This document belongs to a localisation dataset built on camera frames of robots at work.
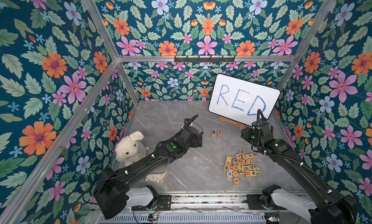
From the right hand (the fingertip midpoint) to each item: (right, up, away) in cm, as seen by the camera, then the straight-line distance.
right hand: (246, 130), depth 80 cm
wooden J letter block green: (+7, -23, +3) cm, 24 cm away
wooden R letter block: (-16, -5, +19) cm, 25 cm away
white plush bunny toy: (-62, -9, -7) cm, 63 cm away
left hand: (-28, -3, +1) cm, 28 cm away
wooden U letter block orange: (+1, -25, +1) cm, 25 cm away
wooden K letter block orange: (-6, -28, -1) cm, 29 cm away
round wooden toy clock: (-51, -27, +1) cm, 58 cm away
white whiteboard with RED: (+1, +18, +15) cm, 24 cm away
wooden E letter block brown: (-12, -4, +19) cm, 23 cm away
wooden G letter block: (0, -15, +9) cm, 17 cm away
